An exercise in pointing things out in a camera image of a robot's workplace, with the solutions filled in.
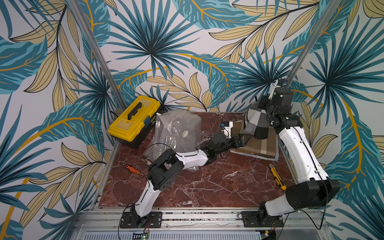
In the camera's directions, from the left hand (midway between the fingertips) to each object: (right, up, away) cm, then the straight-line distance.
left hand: (248, 138), depth 78 cm
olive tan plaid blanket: (+17, -7, +15) cm, 23 cm away
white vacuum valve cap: (-34, +1, +22) cm, 41 cm away
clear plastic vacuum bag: (-38, +3, +26) cm, 46 cm away
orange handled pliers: (-62, -20, +10) cm, 66 cm away
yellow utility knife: (+20, -24, +8) cm, 33 cm away
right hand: (+9, +21, -4) cm, 23 cm away
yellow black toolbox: (-63, +7, +11) cm, 64 cm away
